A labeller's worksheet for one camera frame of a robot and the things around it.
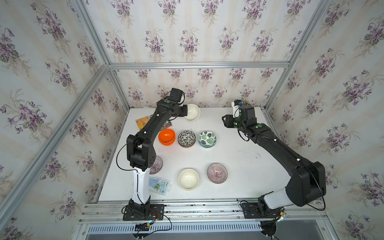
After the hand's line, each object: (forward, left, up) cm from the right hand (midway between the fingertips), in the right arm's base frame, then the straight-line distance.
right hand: (226, 117), depth 84 cm
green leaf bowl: (-2, +10, -20) cm, 23 cm away
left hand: (+6, +23, -3) cm, 24 cm away
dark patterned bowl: (-2, +24, -20) cm, 31 cm away
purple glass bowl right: (-24, +5, -22) cm, 33 cm away
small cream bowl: (+7, +19, -5) cm, 21 cm away
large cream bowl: (-28, +21, -21) cm, 41 cm away
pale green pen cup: (+21, -16, -8) cm, 28 cm away
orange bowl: (-2, +37, -18) cm, 41 cm away
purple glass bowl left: (-21, +40, -21) cm, 50 cm away
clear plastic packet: (-32, +38, -22) cm, 54 cm away
